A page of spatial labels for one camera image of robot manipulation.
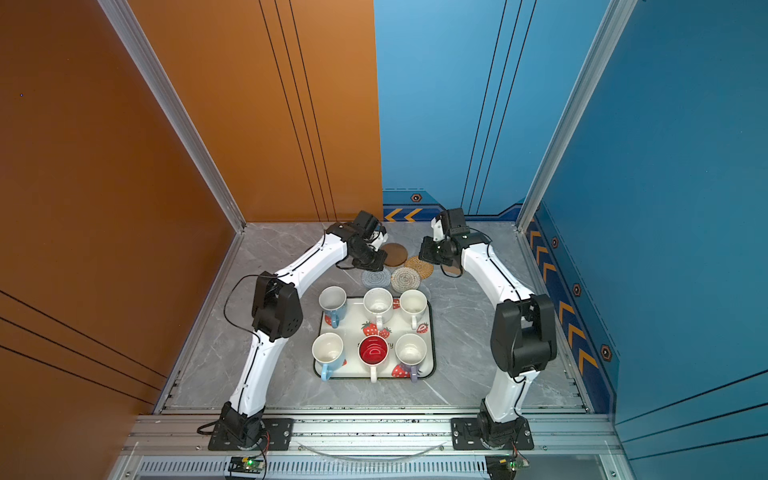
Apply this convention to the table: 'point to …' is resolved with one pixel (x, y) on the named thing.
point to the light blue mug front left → (327, 352)
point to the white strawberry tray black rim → (355, 326)
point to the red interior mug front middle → (373, 350)
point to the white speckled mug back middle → (377, 303)
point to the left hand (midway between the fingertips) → (385, 265)
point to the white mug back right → (413, 303)
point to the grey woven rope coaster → (376, 279)
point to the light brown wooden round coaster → (396, 254)
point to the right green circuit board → (505, 467)
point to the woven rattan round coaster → (425, 269)
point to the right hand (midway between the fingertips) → (418, 253)
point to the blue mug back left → (332, 300)
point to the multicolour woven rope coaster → (404, 279)
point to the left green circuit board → (245, 465)
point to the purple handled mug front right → (410, 351)
